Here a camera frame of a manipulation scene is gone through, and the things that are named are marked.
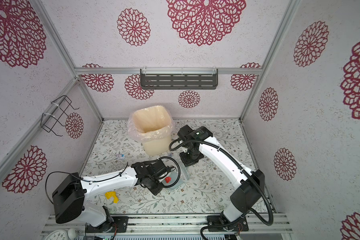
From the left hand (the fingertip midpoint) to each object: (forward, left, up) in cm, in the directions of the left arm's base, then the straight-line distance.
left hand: (157, 190), depth 80 cm
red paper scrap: (+6, -6, +1) cm, 8 cm away
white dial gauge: (-19, +44, +1) cm, 48 cm away
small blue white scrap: (+25, +26, -3) cm, 36 cm away
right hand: (+10, -16, +15) cm, 24 cm away
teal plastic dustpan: (+5, -8, +2) cm, 10 cm away
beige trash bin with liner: (+42, +6, +6) cm, 43 cm away
